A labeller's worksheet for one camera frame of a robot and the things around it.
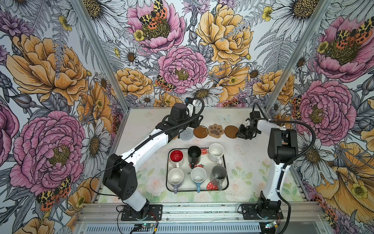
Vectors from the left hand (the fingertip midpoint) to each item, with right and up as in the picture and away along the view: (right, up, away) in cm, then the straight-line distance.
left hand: (199, 120), depth 81 cm
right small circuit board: (+34, -51, -10) cm, 62 cm away
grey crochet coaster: (-8, -10, +24) cm, 27 cm away
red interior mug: (-13, -22, +10) cm, 28 cm away
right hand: (+28, -12, +21) cm, 37 cm away
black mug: (-2, -22, +11) cm, 25 cm away
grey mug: (+12, -30, +3) cm, 32 cm away
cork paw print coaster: (+14, -7, +27) cm, 31 cm away
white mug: (+12, -21, +14) cm, 27 cm away
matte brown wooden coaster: (+24, -8, +26) cm, 36 cm away
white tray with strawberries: (+6, -36, +2) cm, 37 cm away
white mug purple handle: (-13, -32, +4) cm, 35 cm away
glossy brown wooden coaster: (+3, -8, +27) cm, 28 cm away
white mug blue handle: (0, -31, +4) cm, 32 cm away
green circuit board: (-25, -50, -10) cm, 57 cm away
